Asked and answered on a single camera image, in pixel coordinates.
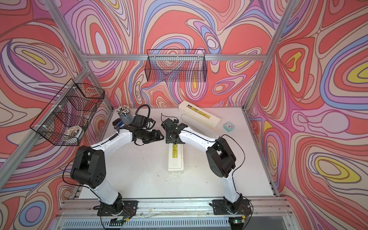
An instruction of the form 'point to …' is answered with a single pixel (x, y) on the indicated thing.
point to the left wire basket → (64, 119)
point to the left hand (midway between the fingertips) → (161, 138)
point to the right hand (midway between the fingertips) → (175, 142)
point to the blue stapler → (118, 123)
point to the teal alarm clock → (228, 126)
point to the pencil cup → (124, 112)
